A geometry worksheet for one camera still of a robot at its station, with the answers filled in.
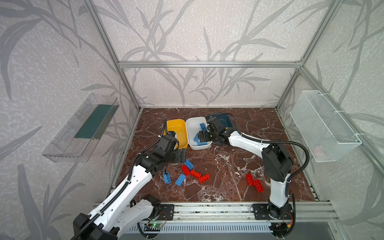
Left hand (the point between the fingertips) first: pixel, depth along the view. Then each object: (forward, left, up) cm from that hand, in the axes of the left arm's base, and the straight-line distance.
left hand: (181, 148), depth 77 cm
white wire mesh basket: (-3, -64, +17) cm, 67 cm away
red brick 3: (-10, -13, -15) cm, 22 cm away
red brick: (-6, -2, -16) cm, 17 cm away
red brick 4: (-10, -38, -16) cm, 43 cm away
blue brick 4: (-10, +8, -15) cm, 20 cm away
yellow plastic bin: (+26, +6, -17) cm, 32 cm away
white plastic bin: (+27, -5, -18) cm, 33 cm away
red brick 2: (-8, -8, -16) cm, 19 cm away
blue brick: (+15, -8, -14) cm, 22 cm away
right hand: (+17, -12, -7) cm, 22 cm away
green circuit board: (-33, +13, -19) cm, 40 cm away
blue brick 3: (-2, -3, -17) cm, 17 cm away
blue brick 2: (+13, -11, -18) cm, 25 cm away
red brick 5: (-14, -42, -15) cm, 47 cm away
